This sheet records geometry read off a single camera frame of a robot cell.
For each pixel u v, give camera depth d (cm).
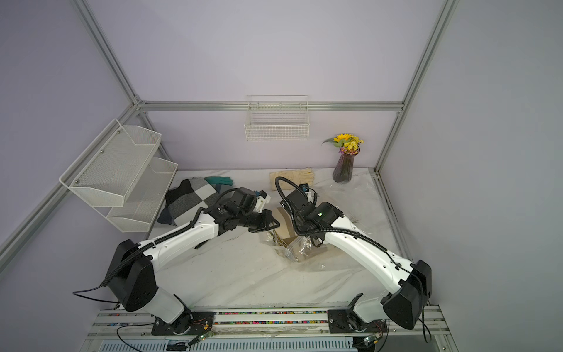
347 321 65
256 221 71
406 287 39
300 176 118
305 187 66
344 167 108
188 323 69
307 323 75
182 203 96
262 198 76
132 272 43
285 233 81
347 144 98
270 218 77
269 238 93
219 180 114
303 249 75
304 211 55
